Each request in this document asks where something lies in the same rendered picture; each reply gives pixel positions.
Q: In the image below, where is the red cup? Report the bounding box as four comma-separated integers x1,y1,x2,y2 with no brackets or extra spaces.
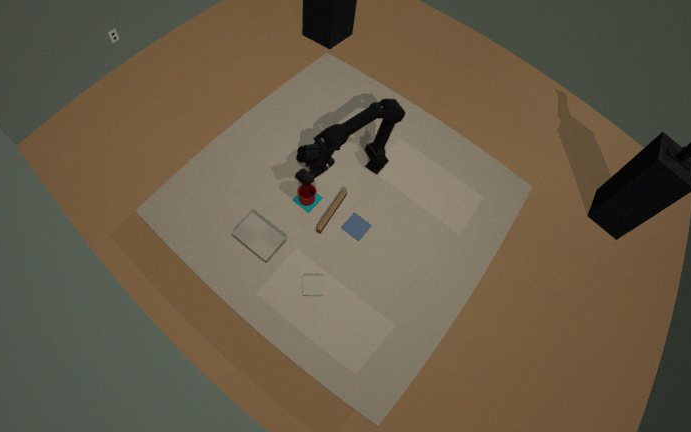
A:
297,184,316,206

